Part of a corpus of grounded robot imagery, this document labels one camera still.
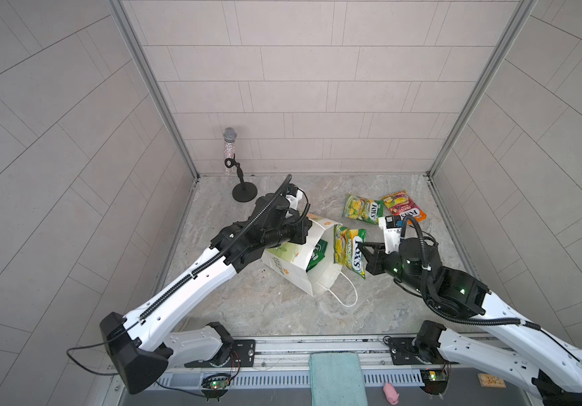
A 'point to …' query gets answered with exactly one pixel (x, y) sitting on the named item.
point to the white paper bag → (289, 262)
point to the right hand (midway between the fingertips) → (356, 248)
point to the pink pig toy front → (390, 393)
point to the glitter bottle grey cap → (230, 135)
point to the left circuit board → (215, 386)
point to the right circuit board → (435, 381)
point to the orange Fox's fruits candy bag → (400, 204)
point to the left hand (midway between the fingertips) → (316, 222)
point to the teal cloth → (337, 379)
